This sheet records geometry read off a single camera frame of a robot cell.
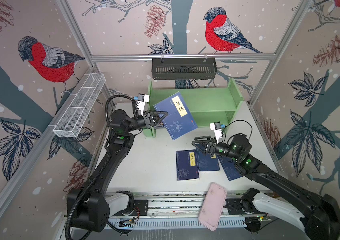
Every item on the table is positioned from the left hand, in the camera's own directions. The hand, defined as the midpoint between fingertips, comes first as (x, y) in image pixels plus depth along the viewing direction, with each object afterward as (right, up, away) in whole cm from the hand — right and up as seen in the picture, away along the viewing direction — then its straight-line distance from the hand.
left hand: (166, 116), depth 61 cm
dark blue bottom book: (+11, -30, +26) cm, 41 cm away
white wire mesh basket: (-47, -3, +10) cm, 49 cm away
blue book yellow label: (+5, -2, +4) cm, 7 cm away
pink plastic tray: (+23, -45, +12) cm, 52 cm away
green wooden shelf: (+24, +5, +24) cm, 35 cm away
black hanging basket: (+11, +35, +45) cm, 58 cm away
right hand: (+12, -13, +5) cm, 18 cm away
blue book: (+23, -28, +27) cm, 45 cm away
